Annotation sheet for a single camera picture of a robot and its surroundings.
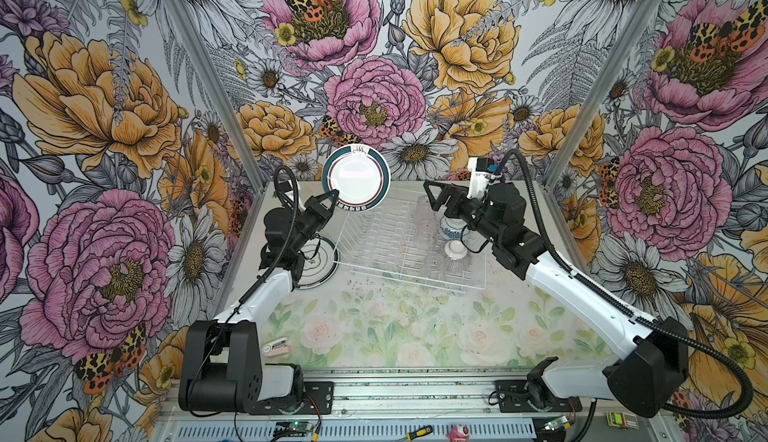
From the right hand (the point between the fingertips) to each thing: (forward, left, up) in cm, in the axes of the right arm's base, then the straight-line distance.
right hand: (434, 194), depth 73 cm
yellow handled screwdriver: (-44, +5, -33) cm, 55 cm away
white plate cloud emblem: (+1, +33, -31) cm, 46 cm away
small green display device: (-43, -41, -31) cm, 67 cm away
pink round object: (-44, -3, -28) cm, 53 cm away
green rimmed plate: (+9, +18, -1) cm, 20 cm away
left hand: (+4, +23, -5) cm, 24 cm away
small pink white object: (-24, +42, -32) cm, 58 cm away
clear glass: (0, -3, -32) cm, 32 cm away
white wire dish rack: (+6, +8, -27) cm, 29 cm away
